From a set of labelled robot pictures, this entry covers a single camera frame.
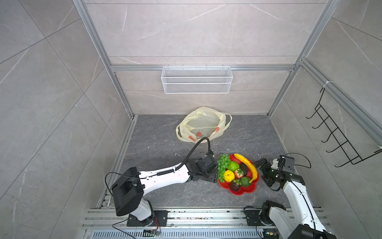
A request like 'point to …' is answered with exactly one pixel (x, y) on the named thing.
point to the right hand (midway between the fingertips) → (257, 166)
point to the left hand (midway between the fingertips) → (213, 172)
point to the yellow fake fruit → (229, 176)
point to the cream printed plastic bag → (202, 122)
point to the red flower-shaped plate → (248, 174)
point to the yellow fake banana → (255, 172)
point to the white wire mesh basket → (196, 80)
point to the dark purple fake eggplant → (244, 168)
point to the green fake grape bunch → (223, 163)
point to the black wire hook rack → (354, 157)
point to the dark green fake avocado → (244, 181)
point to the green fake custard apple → (233, 166)
